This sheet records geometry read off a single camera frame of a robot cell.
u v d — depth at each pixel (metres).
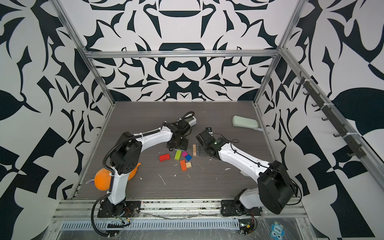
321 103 0.60
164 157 0.91
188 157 0.91
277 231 0.68
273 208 0.42
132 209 0.74
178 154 0.91
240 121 1.07
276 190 0.42
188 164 0.88
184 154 0.91
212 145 0.60
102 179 0.76
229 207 0.74
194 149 0.94
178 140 0.83
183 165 0.87
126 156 0.52
